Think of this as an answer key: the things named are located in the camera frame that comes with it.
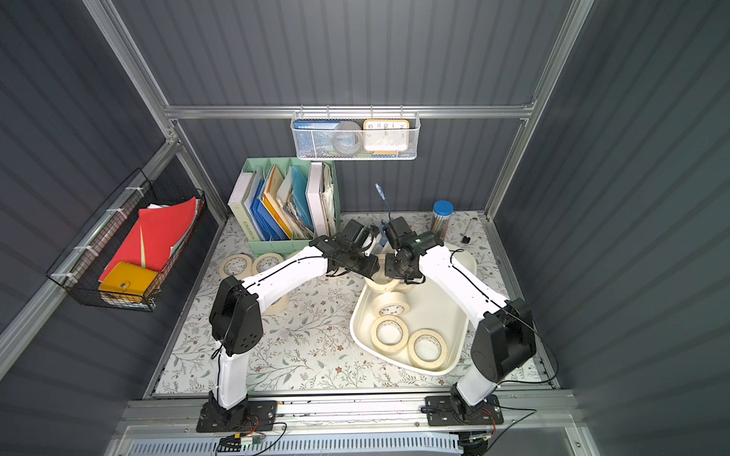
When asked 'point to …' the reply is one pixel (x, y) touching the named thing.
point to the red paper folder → (148, 242)
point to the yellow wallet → (129, 279)
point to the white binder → (316, 200)
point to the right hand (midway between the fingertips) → (401, 269)
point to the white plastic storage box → (413, 324)
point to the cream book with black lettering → (237, 202)
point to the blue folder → (278, 168)
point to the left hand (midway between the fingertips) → (374, 263)
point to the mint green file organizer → (282, 203)
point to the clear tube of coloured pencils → (443, 213)
